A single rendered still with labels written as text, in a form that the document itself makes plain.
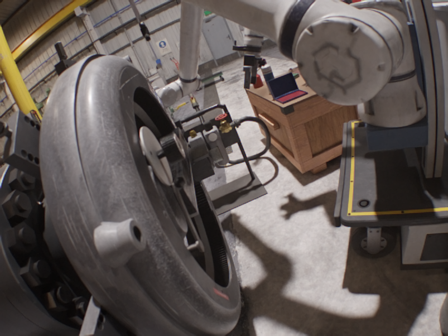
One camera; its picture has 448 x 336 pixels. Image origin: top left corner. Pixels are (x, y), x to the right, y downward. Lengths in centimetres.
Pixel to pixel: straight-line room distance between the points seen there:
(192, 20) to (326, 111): 86
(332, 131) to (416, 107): 93
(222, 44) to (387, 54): 1084
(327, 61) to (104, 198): 36
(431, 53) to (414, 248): 58
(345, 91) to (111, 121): 35
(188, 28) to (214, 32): 1020
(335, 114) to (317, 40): 112
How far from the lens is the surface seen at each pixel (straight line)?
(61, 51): 65
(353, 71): 40
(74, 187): 30
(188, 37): 101
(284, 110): 131
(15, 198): 61
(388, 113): 61
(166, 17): 1143
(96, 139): 32
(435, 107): 80
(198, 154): 73
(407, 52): 60
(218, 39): 1117
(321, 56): 41
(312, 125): 143
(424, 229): 82
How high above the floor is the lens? 88
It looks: 27 degrees down
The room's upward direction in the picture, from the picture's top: 25 degrees counter-clockwise
